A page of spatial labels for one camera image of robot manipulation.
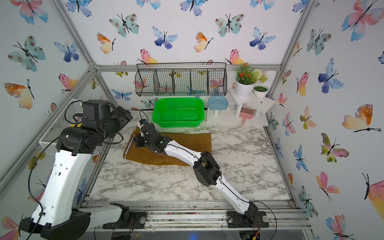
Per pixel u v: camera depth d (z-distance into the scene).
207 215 0.76
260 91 1.02
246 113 1.18
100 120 0.45
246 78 0.88
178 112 1.22
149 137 0.71
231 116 1.18
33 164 0.60
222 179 0.63
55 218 0.35
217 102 1.05
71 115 0.75
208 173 0.60
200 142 0.99
